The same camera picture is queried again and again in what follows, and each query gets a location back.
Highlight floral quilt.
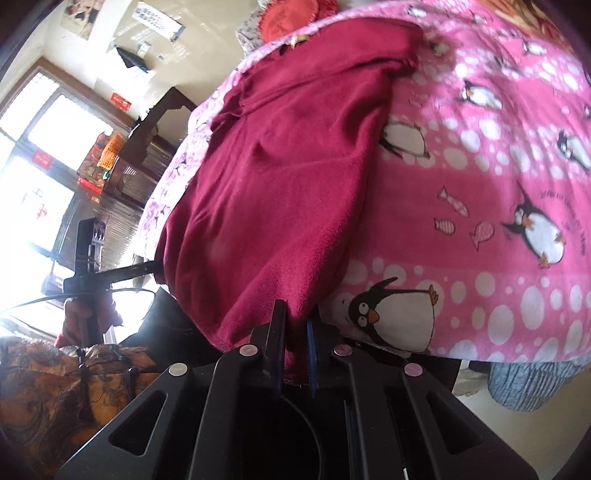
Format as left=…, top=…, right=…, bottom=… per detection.
left=235, top=9, right=269, bottom=51

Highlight person's orange patterned jacket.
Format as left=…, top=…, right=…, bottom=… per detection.
left=0, top=337, right=162, bottom=480

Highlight red gift box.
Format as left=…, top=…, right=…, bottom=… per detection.
left=78, top=143, right=112, bottom=192

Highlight orange plastic basket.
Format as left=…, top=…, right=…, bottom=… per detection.
left=97, top=133, right=125, bottom=171

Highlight white wall calendar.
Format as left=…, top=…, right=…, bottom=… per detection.
left=131, top=2, right=185, bottom=42

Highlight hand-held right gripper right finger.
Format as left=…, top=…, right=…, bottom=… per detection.
left=305, top=318, right=539, bottom=480

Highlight blue grey cloth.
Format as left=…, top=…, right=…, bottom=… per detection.
left=487, top=357, right=591, bottom=411

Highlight person's black pants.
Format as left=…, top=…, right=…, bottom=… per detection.
left=122, top=288, right=222, bottom=370

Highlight person's left hand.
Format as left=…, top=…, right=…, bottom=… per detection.
left=56, top=298, right=124, bottom=348

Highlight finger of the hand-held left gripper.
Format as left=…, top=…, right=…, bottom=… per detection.
left=108, top=261, right=162, bottom=283

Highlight wall poster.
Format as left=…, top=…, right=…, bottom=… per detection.
left=65, top=0, right=109, bottom=28

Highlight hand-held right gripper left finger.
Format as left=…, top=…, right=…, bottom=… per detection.
left=55, top=299, right=289, bottom=480

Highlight black cable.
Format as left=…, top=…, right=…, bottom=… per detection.
left=0, top=287, right=155, bottom=320

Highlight dark wooden table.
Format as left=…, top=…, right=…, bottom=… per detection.
left=117, top=88, right=195, bottom=199

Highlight dark hanging cloth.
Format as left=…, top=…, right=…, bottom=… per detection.
left=115, top=46, right=151, bottom=72

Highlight large red heart pillow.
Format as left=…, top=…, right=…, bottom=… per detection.
left=259, top=0, right=340, bottom=40

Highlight pink penguin print blanket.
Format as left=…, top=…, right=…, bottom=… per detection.
left=139, top=0, right=591, bottom=365

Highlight dark red sweater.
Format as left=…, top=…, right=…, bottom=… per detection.
left=154, top=16, right=423, bottom=384

